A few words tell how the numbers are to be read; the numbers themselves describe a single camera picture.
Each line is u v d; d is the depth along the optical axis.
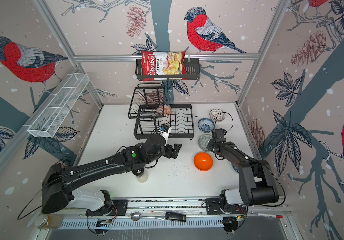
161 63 0.88
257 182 0.43
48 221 0.63
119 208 0.73
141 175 0.75
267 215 0.71
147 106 1.11
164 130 0.63
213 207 0.73
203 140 0.96
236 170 0.84
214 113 1.10
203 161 0.87
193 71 0.95
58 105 0.78
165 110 0.85
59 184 0.40
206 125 1.06
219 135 0.73
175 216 0.69
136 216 0.69
